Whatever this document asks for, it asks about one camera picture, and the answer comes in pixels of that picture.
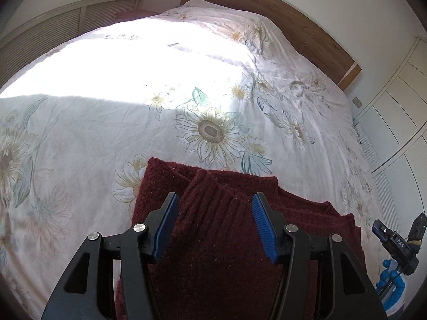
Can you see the floral sunflower duvet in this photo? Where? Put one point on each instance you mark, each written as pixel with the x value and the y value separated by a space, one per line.
pixel 100 123

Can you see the wall socket plate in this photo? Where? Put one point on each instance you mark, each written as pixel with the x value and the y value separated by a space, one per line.
pixel 357 102

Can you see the white wardrobe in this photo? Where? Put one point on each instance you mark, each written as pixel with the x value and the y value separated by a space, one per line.
pixel 400 123

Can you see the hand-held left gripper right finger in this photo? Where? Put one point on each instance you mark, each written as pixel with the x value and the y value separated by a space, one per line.
pixel 265 230

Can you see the maroon knit sweater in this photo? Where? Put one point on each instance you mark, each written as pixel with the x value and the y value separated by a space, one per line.
pixel 216 240

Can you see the person's right hand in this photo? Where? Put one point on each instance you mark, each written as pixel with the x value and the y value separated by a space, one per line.
pixel 398 286

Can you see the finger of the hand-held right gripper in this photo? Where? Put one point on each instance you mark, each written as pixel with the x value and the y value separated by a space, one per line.
pixel 380 231

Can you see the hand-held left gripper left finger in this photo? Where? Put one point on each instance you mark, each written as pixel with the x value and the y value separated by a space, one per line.
pixel 165 226

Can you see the wooden headboard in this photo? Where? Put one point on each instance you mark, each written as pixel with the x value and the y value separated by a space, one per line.
pixel 300 26

